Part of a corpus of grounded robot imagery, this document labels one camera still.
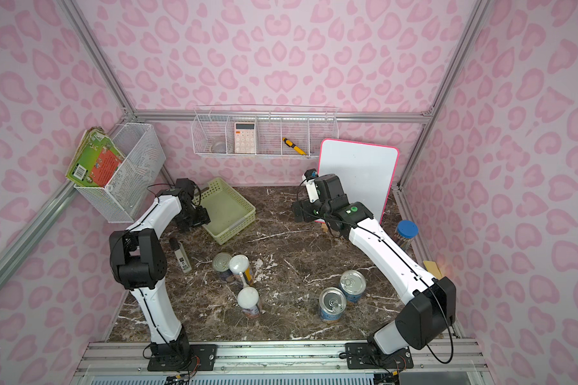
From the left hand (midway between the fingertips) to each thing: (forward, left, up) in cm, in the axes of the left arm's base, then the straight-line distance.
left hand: (198, 220), depth 98 cm
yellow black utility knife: (+22, -40, +19) cm, 49 cm away
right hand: (-7, -42, +19) cm, 47 cm away
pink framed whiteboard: (+6, -65, +20) cm, 68 cm away
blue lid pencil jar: (-14, -76, +13) cm, 78 cm away
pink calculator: (+24, -20, +23) cm, 38 cm away
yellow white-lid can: (-22, -21, +4) cm, 30 cm away
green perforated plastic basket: (+14, -7, -12) cm, 20 cm away
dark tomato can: (-20, -14, +1) cm, 24 cm away
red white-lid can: (-33, -25, +4) cm, 42 cm away
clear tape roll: (+22, -9, +19) cm, 30 cm away
